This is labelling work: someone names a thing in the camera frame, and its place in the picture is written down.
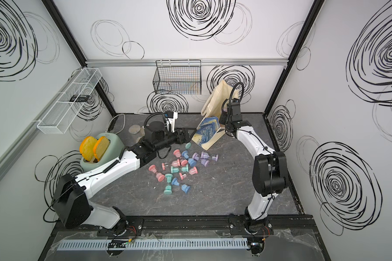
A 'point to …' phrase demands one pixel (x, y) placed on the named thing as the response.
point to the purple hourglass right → (215, 157)
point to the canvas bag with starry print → (209, 130)
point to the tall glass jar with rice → (134, 129)
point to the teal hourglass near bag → (188, 145)
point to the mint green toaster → (111, 154)
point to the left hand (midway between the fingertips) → (191, 129)
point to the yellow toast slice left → (86, 147)
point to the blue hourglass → (185, 188)
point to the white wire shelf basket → (62, 113)
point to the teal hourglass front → (168, 187)
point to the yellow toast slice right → (100, 147)
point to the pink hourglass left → (159, 176)
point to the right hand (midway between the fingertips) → (225, 115)
